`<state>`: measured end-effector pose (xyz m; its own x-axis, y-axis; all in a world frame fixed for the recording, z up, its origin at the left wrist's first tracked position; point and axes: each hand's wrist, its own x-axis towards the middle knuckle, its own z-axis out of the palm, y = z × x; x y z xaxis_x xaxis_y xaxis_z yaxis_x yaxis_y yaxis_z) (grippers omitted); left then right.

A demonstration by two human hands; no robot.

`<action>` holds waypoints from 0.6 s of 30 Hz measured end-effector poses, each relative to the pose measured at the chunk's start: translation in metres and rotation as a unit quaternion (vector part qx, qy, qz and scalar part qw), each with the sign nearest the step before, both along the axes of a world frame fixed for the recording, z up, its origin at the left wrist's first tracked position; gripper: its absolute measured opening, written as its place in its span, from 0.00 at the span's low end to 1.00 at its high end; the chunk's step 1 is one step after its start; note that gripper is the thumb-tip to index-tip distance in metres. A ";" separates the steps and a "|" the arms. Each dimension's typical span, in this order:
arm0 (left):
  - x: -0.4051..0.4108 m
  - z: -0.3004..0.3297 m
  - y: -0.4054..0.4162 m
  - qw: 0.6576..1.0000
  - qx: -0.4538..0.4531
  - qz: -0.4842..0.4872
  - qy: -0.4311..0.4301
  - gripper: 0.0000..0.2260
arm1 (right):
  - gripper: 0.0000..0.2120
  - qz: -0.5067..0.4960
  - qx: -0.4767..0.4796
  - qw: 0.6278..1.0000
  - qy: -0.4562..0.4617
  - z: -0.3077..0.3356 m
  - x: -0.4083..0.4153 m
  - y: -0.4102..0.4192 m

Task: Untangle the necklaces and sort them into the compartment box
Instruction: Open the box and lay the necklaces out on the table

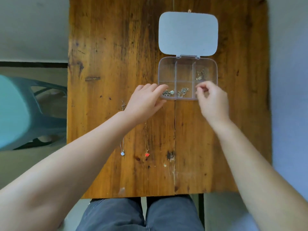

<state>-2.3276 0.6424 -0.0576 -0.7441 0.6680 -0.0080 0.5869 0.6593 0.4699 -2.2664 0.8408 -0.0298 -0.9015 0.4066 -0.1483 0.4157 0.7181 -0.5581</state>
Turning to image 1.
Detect person's right hand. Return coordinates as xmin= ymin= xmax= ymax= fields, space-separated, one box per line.
xmin=195 ymin=81 xmax=231 ymax=124

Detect person's left hand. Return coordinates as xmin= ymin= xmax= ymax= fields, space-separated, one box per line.
xmin=123 ymin=83 xmax=169 ymax=125

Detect clear compartment box grey lid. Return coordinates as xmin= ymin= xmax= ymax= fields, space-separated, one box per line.
xmin=158 ymin=11 xmax=219 ymax=101

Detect person's left forearm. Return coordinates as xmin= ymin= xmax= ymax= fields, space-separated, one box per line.
xmin=0 ymin=111 xmax=146 ymax=231

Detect person's right forearm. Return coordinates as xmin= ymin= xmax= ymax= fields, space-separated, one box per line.
xmin=207 ymin=116 xmax=308 ymax=231

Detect black table leg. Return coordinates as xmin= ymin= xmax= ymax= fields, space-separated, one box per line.
xmin=198 ymin=193 xmax=205 ymax=227

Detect grey trousers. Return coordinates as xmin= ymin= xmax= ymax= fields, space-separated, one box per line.
xmin=76 ymin=194 xmax=205 ymax=231

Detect teal plastic chair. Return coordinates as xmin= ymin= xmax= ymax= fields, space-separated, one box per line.
xmin=0 ymin=74 xmax=68 ymax=152

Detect gold necklace red pendant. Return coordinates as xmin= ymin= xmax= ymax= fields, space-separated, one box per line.
xmin=144 ymin=121 xmax=150 ymax=157

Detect silver necklace white pendant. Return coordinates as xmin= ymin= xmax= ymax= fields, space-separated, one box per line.
xmin=120 ymin=99 xmax=126 ymax=157

